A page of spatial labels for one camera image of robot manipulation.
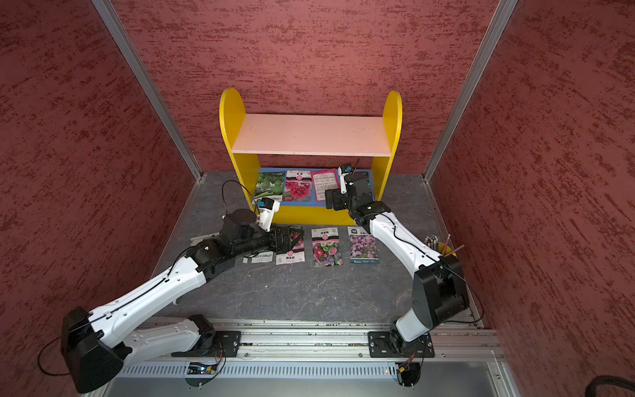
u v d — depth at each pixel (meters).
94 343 0.38
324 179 1.00
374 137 0.77
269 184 0.97
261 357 0.74
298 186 0.97
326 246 0.96
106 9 0.70
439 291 0.44
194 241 0.95
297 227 1.03
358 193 0.64
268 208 0.65
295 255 0.95
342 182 0.76
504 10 0.71
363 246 0.95
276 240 0.63
